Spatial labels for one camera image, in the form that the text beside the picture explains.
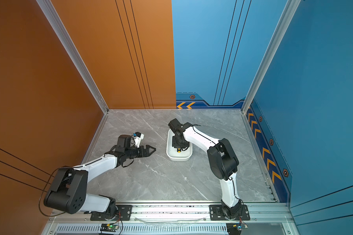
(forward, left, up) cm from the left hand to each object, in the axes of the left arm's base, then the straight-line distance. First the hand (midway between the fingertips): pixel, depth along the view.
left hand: (151, 148), depth 90 cm
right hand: (+3, -16, -2) cm, 17 cm away
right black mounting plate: (-33, -36, -6) cm, 49 cm away
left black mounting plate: (-34, +10, -7) cm, 36 cm away
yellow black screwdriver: (-2, -17, 0) cm, 17 cm away
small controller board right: (-39, -45, -9) cm, 60 cm away
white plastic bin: (0, -12, -6) cm, 14 cm away
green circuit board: (-40, +16, -8) cm, 44 cm away
